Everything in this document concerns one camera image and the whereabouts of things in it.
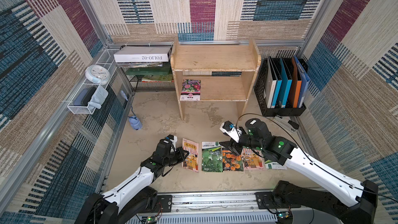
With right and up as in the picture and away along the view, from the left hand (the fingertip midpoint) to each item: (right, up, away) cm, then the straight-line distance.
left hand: (189, 152), depth 83 cm
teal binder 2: (+55, +32, +7) cm, 64 cm away
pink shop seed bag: (+1, -5, -1) cm, 5 cm away
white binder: (+44, +36, +2) cm, 57 cm away
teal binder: (+48, +36, +1) cm, 60 cm away
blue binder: (+61, +37, 0) cm, 72 cm away
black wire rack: (-41, +40, +31) cm, 65 cm away
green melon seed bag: (+12, -5, +4) cm, 14 cm away
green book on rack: (-18, +44, +11) cm, 49 cm away
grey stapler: (+59, +14, +13) cm, 62 cm away
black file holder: (+47, +35, +24) cm, 63 cm away
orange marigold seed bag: (+23, -6, +2) cm, 23 cm away
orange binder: (+61, +30, +8) cm, 69 cm away
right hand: (+16, +11, -12) cm, 23 cm away
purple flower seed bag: (0, +33, +8) cm, 34 cm away
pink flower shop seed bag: (+34, -5, +2) cm, 34 cm away
